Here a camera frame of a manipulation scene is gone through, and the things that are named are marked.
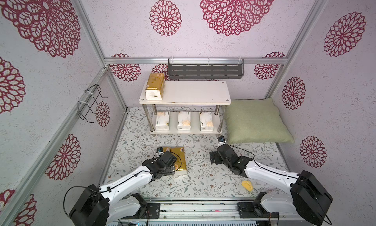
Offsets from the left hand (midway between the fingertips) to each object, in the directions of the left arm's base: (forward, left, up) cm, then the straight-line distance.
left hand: (164, 168), depth 85 cm
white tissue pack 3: (+29, -26, +7) cm, 40 cm away
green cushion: (+29, -55, +8) cm, 63 cm away
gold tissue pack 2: (-1, -10, +3) cm, 10 cm away
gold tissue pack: (+11, -1, +3) cm, 12 cm away
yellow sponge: (-9, -46, -1) cm, 47 cm away
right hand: (+10, -30, +4) cm, 32 cm away
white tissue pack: (+29, +3, +7) cm, 30 cm away
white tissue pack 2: (+30, -11, +7) cm, 33 cm away
